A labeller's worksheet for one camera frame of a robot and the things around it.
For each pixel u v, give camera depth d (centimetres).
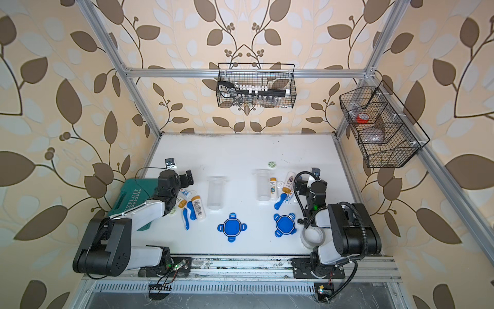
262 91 81
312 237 82
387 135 73
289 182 96
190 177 85
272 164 105
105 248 43
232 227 85
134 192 91
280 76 91
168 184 69
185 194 93
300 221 85
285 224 85
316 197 69
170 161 79
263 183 99
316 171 79
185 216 87
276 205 91
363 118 81
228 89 83
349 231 45
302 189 83
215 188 94
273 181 96
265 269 75
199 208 89
